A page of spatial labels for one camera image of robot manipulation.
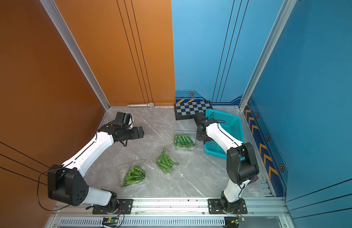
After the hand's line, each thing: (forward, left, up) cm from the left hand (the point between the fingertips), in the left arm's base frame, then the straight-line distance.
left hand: (138, 131), depth 86 cm
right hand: (0, -42, -6) cm, 42 cm away
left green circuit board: (-44, +10, -18) cm, 49 cm away
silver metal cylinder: (+36, 0, -13) cm, 39 cm away
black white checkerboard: (+28, -30, -11) cm, 43 cm away
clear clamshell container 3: (-22, 0, -12) cm, 25 cm away
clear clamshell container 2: (-13, -10, -10) cm, 20 cm away
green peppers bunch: (0, -28, -11) cm, 30 cm away
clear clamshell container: (+8, -35, -14) cm, 39 cm away
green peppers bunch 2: (-15, -17, -11) cm, 25 cm away
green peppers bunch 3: (-23, 0, -11) cm, 25 cm away
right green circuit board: (-43, -56, -14) cm, 72 cm away
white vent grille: (-44, -9, -15) cm, 48 cm away
